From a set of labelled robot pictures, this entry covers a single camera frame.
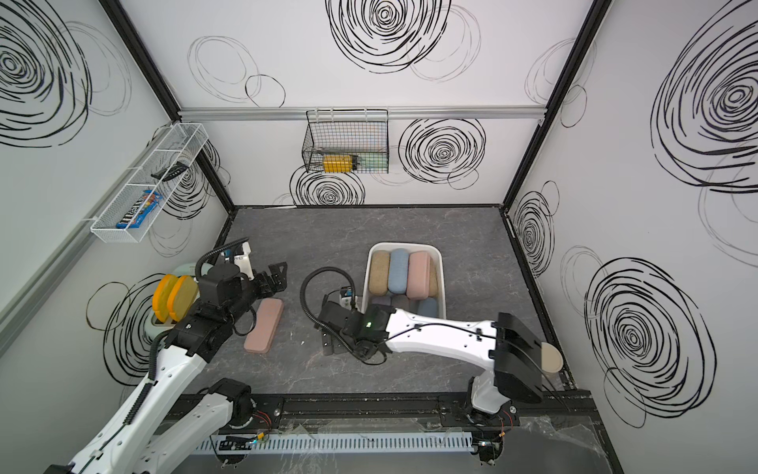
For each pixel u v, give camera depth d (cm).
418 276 93
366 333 51
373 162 87
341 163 87
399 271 93
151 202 72
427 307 89
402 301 92
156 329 74
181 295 71
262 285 66
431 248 99
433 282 93
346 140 99
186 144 84
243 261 65
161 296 71
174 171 79
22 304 52
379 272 94
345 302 68
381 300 90
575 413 75
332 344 64
